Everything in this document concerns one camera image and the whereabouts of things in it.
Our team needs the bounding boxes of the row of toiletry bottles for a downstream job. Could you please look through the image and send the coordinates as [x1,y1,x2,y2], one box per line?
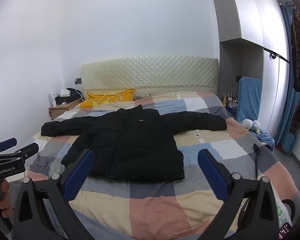
[221,93,239,108]

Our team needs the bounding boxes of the white and blue plush toy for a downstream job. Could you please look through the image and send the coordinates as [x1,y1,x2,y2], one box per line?
[241,119,262,133]

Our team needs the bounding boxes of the black bag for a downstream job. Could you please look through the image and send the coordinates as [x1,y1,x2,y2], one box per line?
[55,88,82,105]

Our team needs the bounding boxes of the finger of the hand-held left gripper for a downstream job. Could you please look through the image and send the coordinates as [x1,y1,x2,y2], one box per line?
[0,137,18,156]
[0,142,40,160]

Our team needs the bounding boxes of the crumpled blue cloth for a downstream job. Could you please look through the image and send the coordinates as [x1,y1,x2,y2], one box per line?
[255,130,275,151]

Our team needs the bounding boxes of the black smartphone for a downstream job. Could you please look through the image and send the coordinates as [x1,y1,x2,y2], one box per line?
[277,224,293,240]

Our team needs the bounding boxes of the black wall rail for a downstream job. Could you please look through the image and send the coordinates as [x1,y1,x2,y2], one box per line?
[264,47,290,63]

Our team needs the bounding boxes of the grey built-in wardrobe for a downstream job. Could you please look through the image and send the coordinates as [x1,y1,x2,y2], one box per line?
[207,0,290,140]

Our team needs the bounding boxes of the wooden nightstand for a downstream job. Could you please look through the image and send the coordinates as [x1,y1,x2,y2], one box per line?
[49,97,84,120]

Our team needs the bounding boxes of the blue towel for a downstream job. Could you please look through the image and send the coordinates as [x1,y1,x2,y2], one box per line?
[236,76,263,128]

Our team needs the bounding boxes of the yellow pillow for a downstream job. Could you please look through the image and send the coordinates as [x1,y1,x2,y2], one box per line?
[79,88,136,109]

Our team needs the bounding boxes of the blue curtain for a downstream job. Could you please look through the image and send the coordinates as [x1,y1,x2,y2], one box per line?
[275,2,300,153]

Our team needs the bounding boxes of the white bag with green print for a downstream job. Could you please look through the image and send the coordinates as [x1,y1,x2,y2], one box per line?
[274,192,294,230]

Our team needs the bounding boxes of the black clamp stand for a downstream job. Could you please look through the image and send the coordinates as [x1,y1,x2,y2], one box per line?
[252,144,262,178]

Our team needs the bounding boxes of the person's left hand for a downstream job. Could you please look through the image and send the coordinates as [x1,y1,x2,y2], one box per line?
[0,179,11,221]

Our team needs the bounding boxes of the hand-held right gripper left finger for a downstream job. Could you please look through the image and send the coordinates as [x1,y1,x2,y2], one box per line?
[12,149,95,240]

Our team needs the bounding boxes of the black puffer jacket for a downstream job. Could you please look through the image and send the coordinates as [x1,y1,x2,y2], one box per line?
[41,104,228,181]

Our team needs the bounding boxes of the black cable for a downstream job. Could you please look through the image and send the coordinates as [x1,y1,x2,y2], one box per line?
[212,106,237,118]

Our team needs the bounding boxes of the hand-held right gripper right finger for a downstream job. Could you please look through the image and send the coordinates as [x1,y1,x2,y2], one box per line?
[197,149,288,240]

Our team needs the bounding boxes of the checkered patchwork blanket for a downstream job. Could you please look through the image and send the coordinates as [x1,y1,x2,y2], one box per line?
[25,91,300,240]

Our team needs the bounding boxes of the cream quilted headboard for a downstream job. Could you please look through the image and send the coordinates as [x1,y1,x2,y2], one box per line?
[80,56,219,100]

